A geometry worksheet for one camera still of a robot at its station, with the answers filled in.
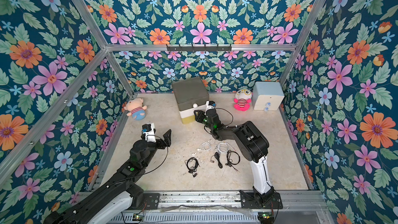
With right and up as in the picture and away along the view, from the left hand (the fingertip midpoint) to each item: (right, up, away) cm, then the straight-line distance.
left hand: (164, 129), depth 79 cm
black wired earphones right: (+38, -18, +8) cm, 42 cm away
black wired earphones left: (+14, -21, +7) cm, 26 cm away
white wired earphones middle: (+32, -13, +12) cm, 36 cm away
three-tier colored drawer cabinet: (+9, +6, +17) cm, 20 cm away
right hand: (+14, +9, +16) cm, 23 cm away
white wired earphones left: (+21, -12, +13) cm, 28 cm away
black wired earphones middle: (+27, -17, +9) cm, 33 cm away
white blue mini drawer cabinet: (+60, +19, +19) cm, 66 cm away
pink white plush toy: (+47, +17, +29) cm, 57 cm away
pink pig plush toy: (-25, +10, +22) cm, 35 cm away
